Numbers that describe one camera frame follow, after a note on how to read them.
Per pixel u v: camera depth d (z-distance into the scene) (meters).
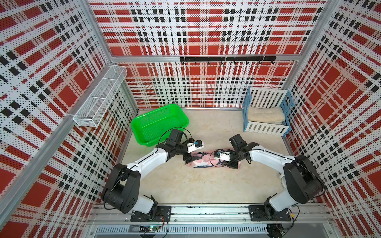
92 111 0.91
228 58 0.89
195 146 0.72
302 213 0.75
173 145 0.69
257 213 0.73
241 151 0.67
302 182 0.44
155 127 1.11
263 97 1.12
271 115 1.08
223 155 0.77
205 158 0.82
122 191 0.43
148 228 0.69
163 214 0.74
